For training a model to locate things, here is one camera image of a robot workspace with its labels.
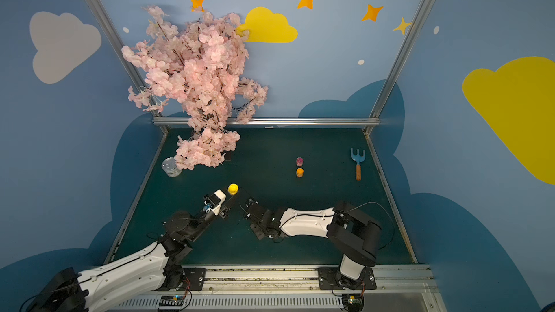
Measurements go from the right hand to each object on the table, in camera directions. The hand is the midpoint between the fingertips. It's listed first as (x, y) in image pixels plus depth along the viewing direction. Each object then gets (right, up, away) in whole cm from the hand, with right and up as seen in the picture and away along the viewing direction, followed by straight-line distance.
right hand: (262, 221), depth 87 cm
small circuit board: (-30, -23, -14) cm, 40 cm away
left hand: (-8, +17, -14) cm, 24 cm away
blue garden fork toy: (+47, +24, +21) cm, 57 cm away
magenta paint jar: (+17, +24, +18) cm, 34 cm away
